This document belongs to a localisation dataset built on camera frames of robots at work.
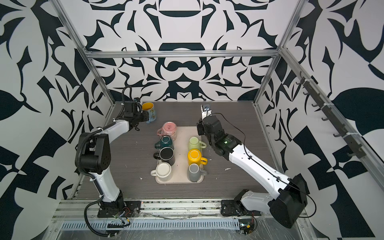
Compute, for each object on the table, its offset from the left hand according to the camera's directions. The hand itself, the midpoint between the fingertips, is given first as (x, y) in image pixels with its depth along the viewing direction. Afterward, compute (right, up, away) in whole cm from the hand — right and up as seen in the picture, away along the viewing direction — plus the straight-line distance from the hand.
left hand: (146, 109), depth 97 cm
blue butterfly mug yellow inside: (0, +2, +6) cm, 6 cm away
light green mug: (+31, -20, -10) cm, 38 cm away
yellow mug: (+31, -26, -16) cm, 43 cm away
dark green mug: (+14, -19, -11) cm, 26 cm away
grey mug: (+30, -32, -21) cm, 49 cm away
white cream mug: (+14, -33, -18) cm, 40 cm away
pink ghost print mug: (+15, -12, -6) cm, 20 cm away
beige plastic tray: (+22, -35, -9) cm, 42 cm away
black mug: (+15, -25, -14) cm, 32 cm away
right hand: (+35, -5, -22) cm, 41 cm away
